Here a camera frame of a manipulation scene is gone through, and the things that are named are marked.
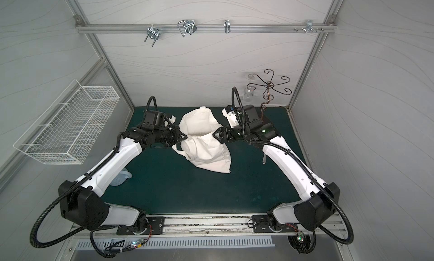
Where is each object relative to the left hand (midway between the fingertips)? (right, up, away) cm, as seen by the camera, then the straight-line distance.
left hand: (188, 137), depth 78 cm
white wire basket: (-49, +4, -8) cm, 50 cm away
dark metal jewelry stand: (+41, +27, +11) cm, 50 cm away
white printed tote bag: (+6, -5, +1) cm, 8 cm away
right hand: (+15, +3, -4) cm, 16 cm away
